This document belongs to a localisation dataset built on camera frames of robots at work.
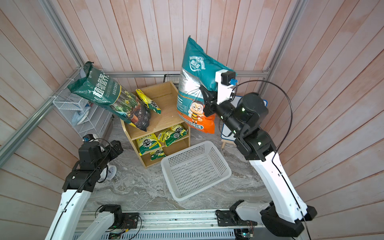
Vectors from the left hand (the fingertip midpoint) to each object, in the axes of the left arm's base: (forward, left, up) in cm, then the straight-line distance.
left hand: (114, 148), depth 73 cm
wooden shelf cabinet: (+32, -23, +8) cm, 40 cm away
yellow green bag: (+6, -14, -5) cm, 16 cm away
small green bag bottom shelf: (+7, -17, -17) cm, 26 cm away
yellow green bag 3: (+14, -31, -4) cm, 34 cm away
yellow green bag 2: (+10, -24, -3) cm, 26 cm away
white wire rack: (+15, +16, +5) cm, 23 cm away
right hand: (+4, -41, +33) cm, 53 cm away
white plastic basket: (0, -40, -23) cm, 47 cm away
